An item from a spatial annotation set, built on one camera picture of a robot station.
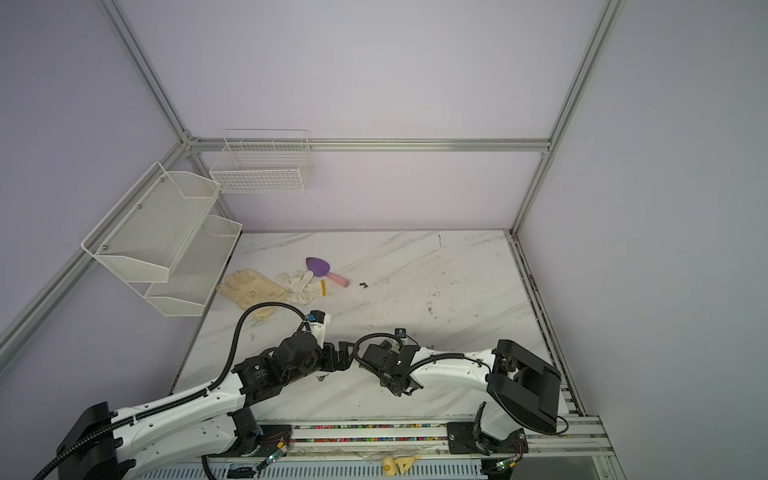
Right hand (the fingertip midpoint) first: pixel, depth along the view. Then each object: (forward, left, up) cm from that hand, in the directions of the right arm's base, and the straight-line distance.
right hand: (390, 376), depth 84 cm
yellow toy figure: (-21, -1, +3) cm, 22 cm away
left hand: (+4, +12, +10) cm, 16 cm away
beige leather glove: (+30, +51, +1) cm, 59 cm away
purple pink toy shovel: (+39, +27, 0) cm, 48 cm away
